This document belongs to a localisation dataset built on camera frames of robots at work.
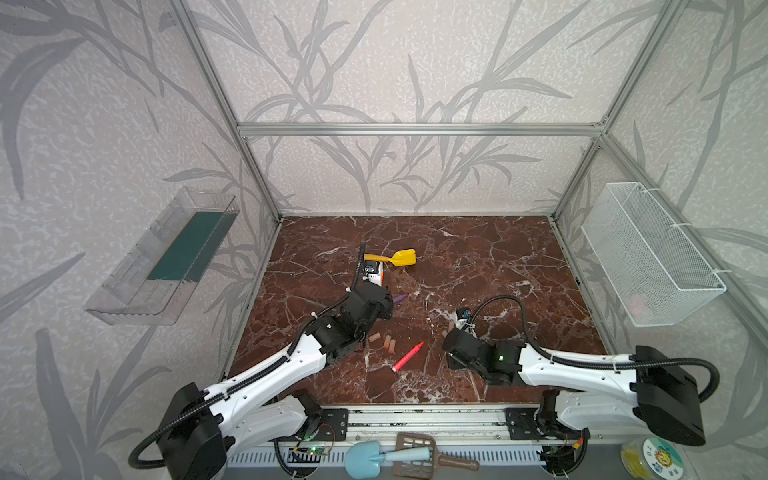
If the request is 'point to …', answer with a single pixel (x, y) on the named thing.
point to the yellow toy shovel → (400, 258)
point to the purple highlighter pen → (398, 299)
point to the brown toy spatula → (425, 469)
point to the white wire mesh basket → (656, 273)
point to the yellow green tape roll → (653, 458)
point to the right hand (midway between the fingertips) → (447, 339)
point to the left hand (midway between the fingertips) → (390, 279)
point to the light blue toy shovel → (363, 459)
